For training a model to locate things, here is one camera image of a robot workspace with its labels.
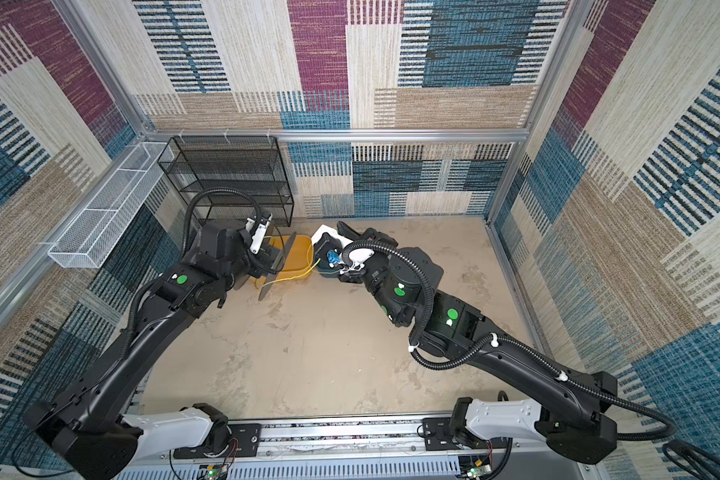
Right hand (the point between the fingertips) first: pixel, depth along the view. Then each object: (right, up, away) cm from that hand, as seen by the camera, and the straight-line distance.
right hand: (348, 223), depth 55 cm
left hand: (-23, -2, +16) cm, 28 cm away
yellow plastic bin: (-18, -10, +45) cm, 50 cm away
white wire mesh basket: (-62, -2, +16) cm, 64 cm away
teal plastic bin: (-11, -11, +47) cm, 49 cm away
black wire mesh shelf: (-36, +25, +50) cm, 66 cm away
